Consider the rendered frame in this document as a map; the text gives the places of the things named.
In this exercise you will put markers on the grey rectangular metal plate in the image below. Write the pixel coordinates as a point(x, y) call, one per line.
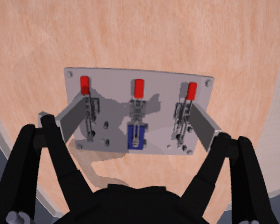
point(39, 116)

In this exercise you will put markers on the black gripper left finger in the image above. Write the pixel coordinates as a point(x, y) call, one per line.
point(19, 180)

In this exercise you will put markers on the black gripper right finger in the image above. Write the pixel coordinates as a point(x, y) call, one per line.
point(250, 200)

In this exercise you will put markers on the blue flat rectangular block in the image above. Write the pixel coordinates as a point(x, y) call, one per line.
point(131, 133)

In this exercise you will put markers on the grey fixture plate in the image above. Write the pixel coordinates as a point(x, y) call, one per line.
point(115, 88)

